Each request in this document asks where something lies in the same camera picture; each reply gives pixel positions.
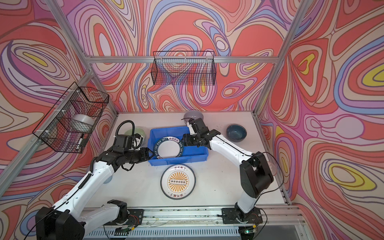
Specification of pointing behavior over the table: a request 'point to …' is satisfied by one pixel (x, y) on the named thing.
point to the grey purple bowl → (192, 114)
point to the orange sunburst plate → (178, 181)
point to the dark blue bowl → (236, 133)
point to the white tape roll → (82, 122)
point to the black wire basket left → (69, 123)
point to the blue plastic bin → (189, 154)
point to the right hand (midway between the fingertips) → (187, 144)
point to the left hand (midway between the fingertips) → (153, 153)
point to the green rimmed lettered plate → (168, 147)
